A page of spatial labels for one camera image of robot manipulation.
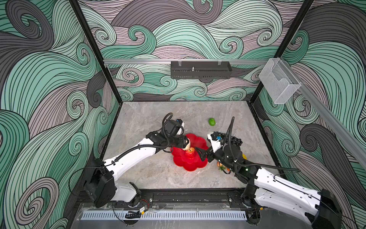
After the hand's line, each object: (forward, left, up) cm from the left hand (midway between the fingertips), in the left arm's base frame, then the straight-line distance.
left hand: (186, 140), depth 79 cm
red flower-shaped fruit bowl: (-6, -3, -14) cm, 15 cm away
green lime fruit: (+23, -20, -13) cm, 33 cm away
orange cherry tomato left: (-19, -18, +9) cm, 27 cm away
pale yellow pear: (-4, -1, 0) cm, 4 cm away
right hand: (-4, -8, +3) cm, 10 cm away
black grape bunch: (+6, -32, -10) cm, 34 cm away
